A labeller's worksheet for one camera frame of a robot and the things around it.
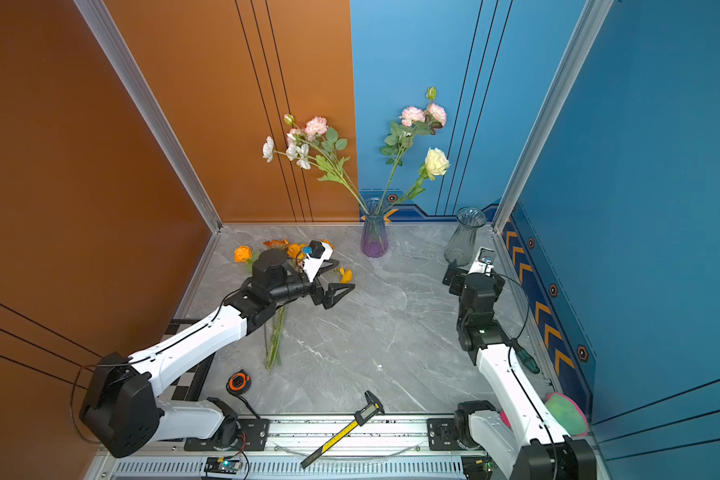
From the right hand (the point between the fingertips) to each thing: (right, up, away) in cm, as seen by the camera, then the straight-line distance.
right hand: (468, 264), depth 80 cm
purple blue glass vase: (-25, +8, +24) cm, 36 cm away
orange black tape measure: (-62, -31, -1) cm, 69 cm away
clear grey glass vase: (+4, +6, +21) cm, 22 cm away
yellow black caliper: (-29, -39, -4) cm, 49 cm away
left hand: (-33, -1, -5) cm, 33 cm away
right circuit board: (-1, -47, -10) cm, 48 cm away
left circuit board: (-62, -48, -9) cm, 79 cm away
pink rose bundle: (-55, -25, +7) cm, 61 cm away
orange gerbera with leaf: (-60, +6, +27) cm, 66 cm away
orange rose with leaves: (-72, +2, +26) cm, 77 cm away
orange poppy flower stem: (-35, -5, +23) cm, 42 cm away
